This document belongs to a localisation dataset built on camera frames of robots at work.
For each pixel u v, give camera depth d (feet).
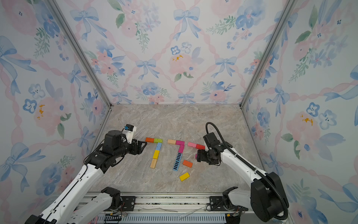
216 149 2.01
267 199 1.34
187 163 2.89
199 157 2.50
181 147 3.13
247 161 1.61
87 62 3.03
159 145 3.12
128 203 2.42
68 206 1.35
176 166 2.81
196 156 3.03
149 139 3.24
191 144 3.13
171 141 3.22
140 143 2.26
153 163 2.87
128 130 2.19
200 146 3.17
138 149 2.26
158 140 3.20
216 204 2.44
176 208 2.41
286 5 2.29
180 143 3.25
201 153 2.51
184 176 2.74
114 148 1.89
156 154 3.02
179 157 2.95
